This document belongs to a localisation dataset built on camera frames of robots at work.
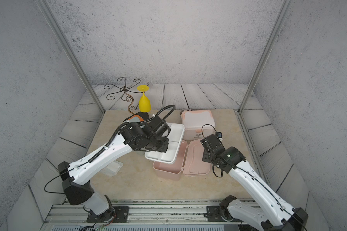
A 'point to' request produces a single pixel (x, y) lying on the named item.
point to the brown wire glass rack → (125, 90)
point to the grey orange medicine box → (136, 118)
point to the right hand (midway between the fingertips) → (210, 154)
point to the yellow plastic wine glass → (144, 101)
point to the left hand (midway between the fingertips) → (169, 148)
